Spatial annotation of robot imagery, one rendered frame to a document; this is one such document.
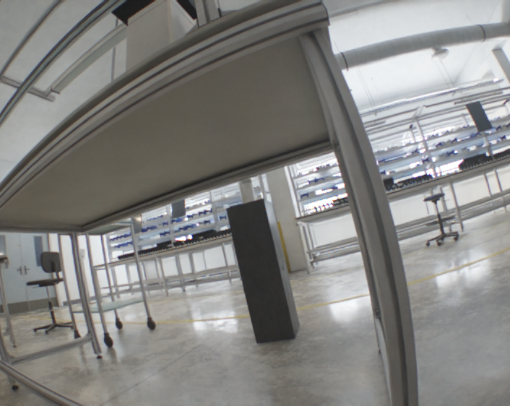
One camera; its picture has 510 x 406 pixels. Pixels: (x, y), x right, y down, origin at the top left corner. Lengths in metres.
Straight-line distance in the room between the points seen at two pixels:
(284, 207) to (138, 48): 4.76
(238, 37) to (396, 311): 0.53
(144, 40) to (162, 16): 0.07
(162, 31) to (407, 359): 0.79
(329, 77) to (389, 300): 0.38
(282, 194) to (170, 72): 4.80
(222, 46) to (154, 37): 0.20
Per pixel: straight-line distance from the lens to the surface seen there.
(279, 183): 5.30
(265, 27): 0.52
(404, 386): 0.52
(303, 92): 0.85
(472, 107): 5.46
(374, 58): 5.04
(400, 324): 0.46
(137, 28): 0.75
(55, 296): 7.94
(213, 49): 0.53
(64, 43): 1.26
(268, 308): 1.63
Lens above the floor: 0.56
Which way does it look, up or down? 10 degrees up
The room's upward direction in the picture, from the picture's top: 13 degrees counter-clockwise
